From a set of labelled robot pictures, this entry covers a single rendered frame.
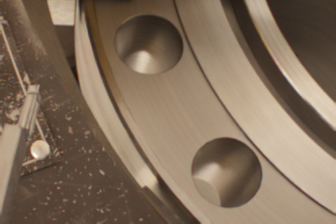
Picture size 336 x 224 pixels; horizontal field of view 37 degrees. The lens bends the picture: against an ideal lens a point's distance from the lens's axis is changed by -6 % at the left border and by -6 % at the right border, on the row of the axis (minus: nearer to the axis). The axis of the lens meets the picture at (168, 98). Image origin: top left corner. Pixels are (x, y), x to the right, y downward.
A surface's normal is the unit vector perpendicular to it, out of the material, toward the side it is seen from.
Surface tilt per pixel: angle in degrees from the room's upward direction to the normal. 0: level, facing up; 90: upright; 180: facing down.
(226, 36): 90
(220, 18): 90
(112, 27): 90
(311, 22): 23
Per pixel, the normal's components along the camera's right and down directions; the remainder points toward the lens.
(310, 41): -0.39, 0.81
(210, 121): 0.18, -0.40
